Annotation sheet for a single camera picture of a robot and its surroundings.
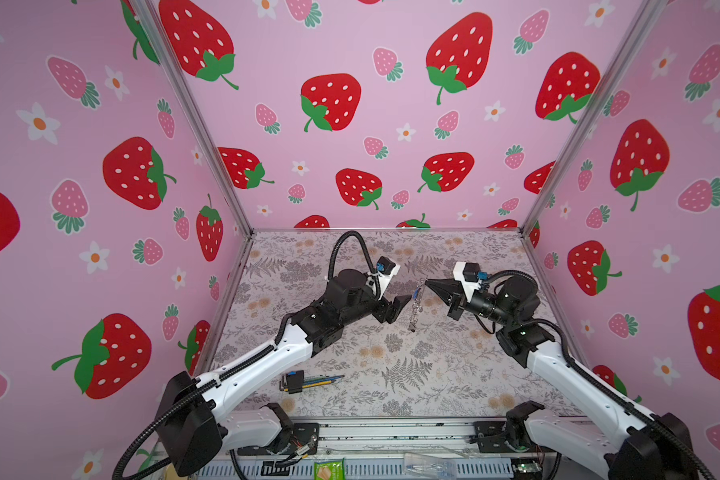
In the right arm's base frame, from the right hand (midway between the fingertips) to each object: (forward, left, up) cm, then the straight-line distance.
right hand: (427, 281), depth 69 cm
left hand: (0, +6, -3) cm, 7 cm away
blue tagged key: (-1, +2, -3) cm, 4 cm away
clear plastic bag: (-33, -4, -29) cm, 44 cm away
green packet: (-36, +20, -29) cm, 50 cm away
